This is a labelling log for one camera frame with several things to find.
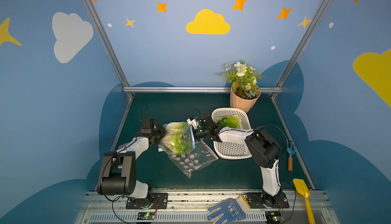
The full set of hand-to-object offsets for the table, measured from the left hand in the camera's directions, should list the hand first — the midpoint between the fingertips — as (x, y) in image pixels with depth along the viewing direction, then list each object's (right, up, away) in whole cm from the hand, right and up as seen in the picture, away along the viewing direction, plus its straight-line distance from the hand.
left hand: (169, 128), depth 93 cm
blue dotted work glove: (+34, -36, -21) cm, 54 cm away
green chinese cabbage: (+6, -7, -8) cm, 12 cm away
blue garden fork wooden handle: (+75, -14, -2) cm, 76 cm away
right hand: (+9, -4, -7) cm, 12 cm away
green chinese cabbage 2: (+4, 0, -1) cm, 5 cm away
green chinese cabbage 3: (+39, +4, +2) cm, 39 cm away
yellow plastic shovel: (+71, -28, -16) cm, 78 cm away
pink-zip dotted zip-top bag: (+17, -17, -5) cm, 25 cm away
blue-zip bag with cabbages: (-3, -11, -5) cm, 12 cm away
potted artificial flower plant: (+50, +25, +9) cm, 56 cm away
